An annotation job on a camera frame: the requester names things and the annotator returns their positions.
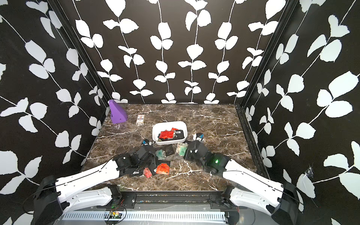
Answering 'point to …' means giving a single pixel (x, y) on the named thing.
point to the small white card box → (140, 119)
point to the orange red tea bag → (166, 134)
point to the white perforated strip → (150, 216)
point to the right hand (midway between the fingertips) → (182, 149)
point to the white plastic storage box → (159, 127)
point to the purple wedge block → (117, 115)
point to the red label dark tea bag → (162, 167)
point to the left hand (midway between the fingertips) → (158, 157)
